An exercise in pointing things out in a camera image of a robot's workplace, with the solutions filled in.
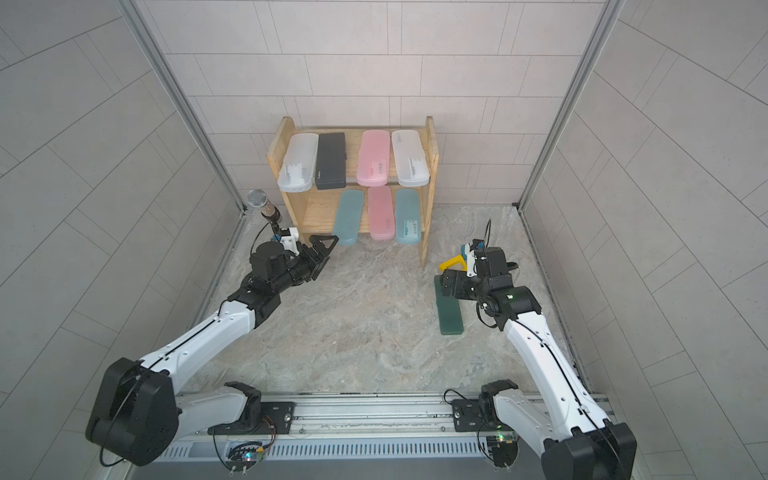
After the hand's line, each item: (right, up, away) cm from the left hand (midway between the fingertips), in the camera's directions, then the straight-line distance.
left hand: (341, 246), depth 79 cm
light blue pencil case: (+1, +8, +8) cm, 12 cm away
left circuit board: (-19, -46, -13) cm, 52 cm away
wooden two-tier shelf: (-11, +10, +10) cm, 18 cm away
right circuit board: (+40, -47, -10) cm, 62 cm away
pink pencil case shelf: (+10, +10, +8) cm, 16 cm away
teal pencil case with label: (+18, +8, +8) cm, 22 cm away
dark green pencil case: (+31, -20, +10) cm, 38 cm away
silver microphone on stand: (-21, +12, -1) cm, 25 cm away
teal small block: (+38, -3, +25) cm, 46 cm away
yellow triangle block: (+36, -6, +22) cm, 43 cm away
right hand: (+30, -8, 0) cm, 31 cm away
